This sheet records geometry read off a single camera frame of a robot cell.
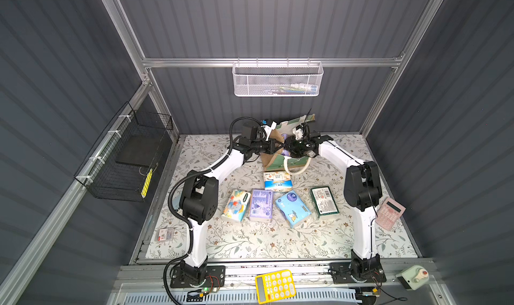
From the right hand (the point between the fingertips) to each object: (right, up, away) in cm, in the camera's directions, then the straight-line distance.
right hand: (283, 146), depth 97 cm
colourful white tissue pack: (-22, -26, -10) cm, 36 cm away
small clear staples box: (-51, -37, -15) cm, 64 cm away
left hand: (+1, 0, -11) cm, 11 cm away
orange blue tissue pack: (-3, -17, -4) cm, 17 cm away
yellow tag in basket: (-50, -14, -29) cm, 60 cm away
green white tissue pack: (+17, -25, -10) cm, 32 cm away
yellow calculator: (-6, -51, -26) cm, 58 cm away
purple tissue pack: (-11, -24, -10) cm, 29 cm away
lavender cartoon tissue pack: (0, -3, -5) cm, 5 cm away
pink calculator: (+46, -30, -9) cm, 56 cm away
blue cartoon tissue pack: (+3, -27, -10) cm, 29 cm away
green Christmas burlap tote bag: (-4, -6, -10) cm, 13 cm away
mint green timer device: (+42, -46, -29) cm, 68 cm away
